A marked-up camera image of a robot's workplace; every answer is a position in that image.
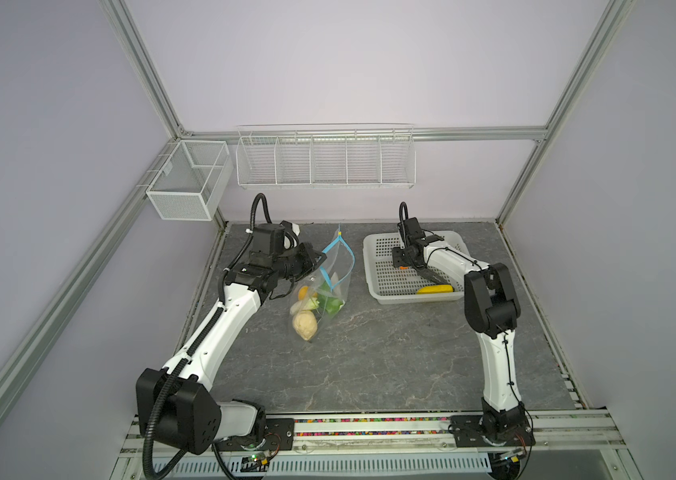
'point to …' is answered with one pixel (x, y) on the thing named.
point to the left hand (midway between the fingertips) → (329, 259)
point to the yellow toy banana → (428, 289)
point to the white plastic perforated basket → (387, 284)
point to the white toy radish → (302, 305)
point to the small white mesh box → (190, 183)
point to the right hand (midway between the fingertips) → (403, 258)
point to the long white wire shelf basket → (326, 156)
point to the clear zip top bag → (337, 266)
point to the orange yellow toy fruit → (302, 292)
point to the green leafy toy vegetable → (326, 300)
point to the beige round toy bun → (305, 323)
